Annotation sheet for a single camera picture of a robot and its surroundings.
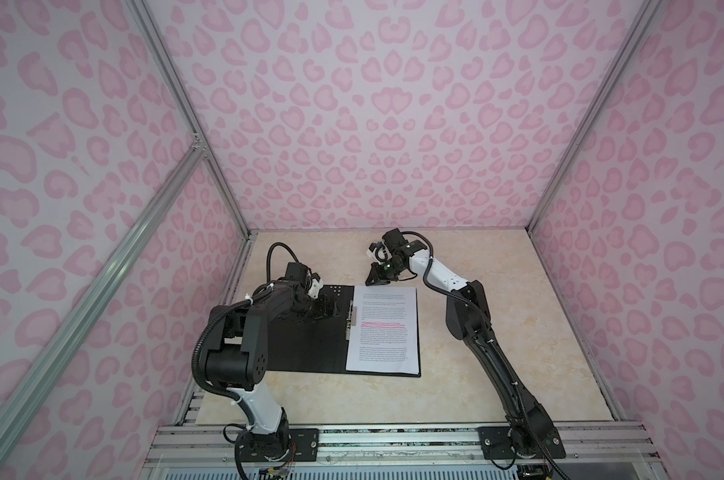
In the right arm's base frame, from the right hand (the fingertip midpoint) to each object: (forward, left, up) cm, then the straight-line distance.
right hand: (370, 278), depth 103 cm
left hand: (-14, +12, 0) cm, 18 cm away
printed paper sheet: (-21, -5, -2) cm, 22 cm away
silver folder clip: (-15, +6, -2) cm, 16 cm away
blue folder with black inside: (-23, +15, -3) cm, 28 cm away
